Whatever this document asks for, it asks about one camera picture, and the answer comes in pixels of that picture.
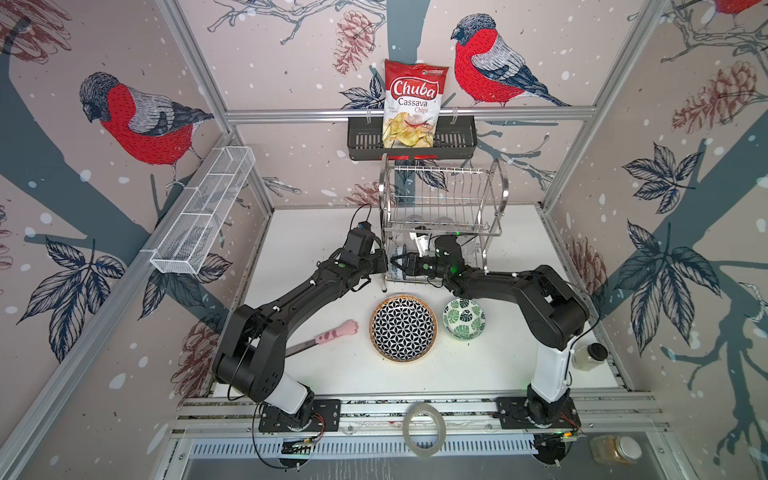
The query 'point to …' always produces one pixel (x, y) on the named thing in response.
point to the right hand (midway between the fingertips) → (388, 267)
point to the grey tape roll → (420, 451)
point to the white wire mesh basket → (185, 247)
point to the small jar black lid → (589, 357)
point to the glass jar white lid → (615, 450)
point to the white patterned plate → (403, 328)
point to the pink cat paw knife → (350, 327)
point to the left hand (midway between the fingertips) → (387, 256)
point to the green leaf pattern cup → (464, 318)
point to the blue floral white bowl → (397, 272)
